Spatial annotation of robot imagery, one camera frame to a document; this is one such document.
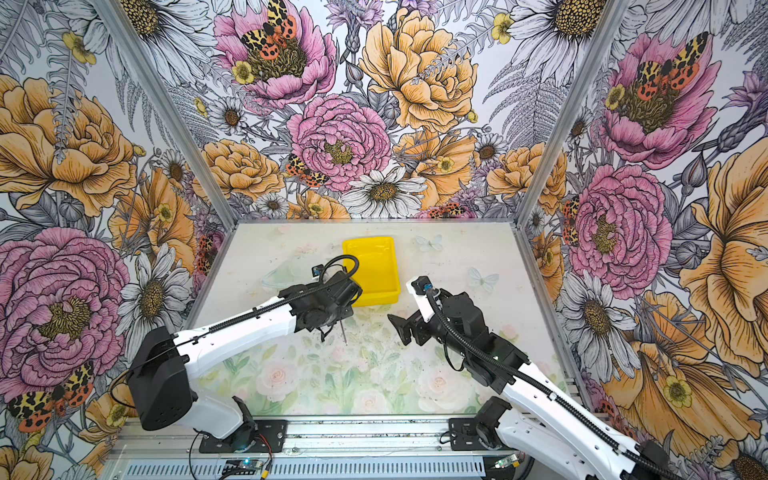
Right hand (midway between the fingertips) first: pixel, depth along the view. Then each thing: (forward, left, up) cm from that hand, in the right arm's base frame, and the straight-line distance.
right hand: (406, 314), depth 72 cm
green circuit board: (-26, +37, -21) cm, 50 cm away
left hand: (+6, +18, -9) cm, 21 cm away
